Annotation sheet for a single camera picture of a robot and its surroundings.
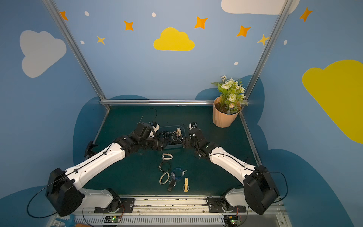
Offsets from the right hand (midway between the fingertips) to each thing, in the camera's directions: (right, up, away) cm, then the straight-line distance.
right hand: (191, 136), depth 86 cm
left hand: (-16, -2, -7) cm, 17 cm away
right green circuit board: (+20, -42, -15) cm, 49 cm away
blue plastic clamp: (-62, -42, -16) cm, 77 cm away
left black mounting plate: (-35, -36, -11) cm, 52 cm away
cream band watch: (-18, -25, -5) cm, 31 cm away
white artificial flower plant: (+27, +27, +3) cm, 38 cm away
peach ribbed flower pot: (+22, +12, +12) cm, 28 cm away
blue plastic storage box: (-14, +4, +15) cm, 21 cm away
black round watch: (-17, -19, +1) cm, 25 cm away
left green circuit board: (-41, -41, -15) cm, 60 cm away
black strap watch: (-11, -27, -4) cm, 30 cm away
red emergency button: (-58, -8, -8) cm, 59 cm away
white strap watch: (-15, -13, +7) cm, 21 cm away
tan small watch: (-8, +2, +14) cm, 17 cm away
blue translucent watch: (-8, -23, -1) cm, 24 cm away
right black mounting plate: (+12, -36, -12) cm, 40 cm away
